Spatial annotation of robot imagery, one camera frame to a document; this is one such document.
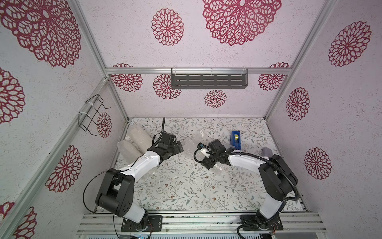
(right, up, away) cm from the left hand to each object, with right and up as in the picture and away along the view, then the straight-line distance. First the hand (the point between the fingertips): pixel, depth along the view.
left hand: (176, 148), depth 91 cm
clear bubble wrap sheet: (+12, +6, +15) cm, 20 cm away
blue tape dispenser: (+40, +5, +10) cm, 41 cm away
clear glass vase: (+26, -11, -5) cm, 29 cm away
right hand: (+18, -5, +3) cm, 19 cm away
